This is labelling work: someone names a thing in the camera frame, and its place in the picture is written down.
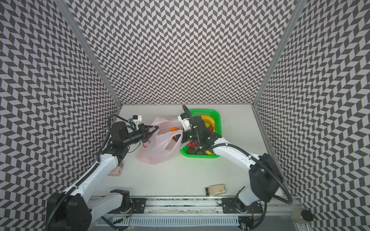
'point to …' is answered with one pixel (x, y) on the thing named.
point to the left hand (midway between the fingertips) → (159, 128)
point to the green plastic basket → (216, 114)
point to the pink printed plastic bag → (165, 142)
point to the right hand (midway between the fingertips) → (174, 138)
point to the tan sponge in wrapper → (216, 189)
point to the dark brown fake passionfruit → (191, 150)
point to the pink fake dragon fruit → (191, 144)
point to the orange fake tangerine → (174, 129)
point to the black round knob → (307, 215)
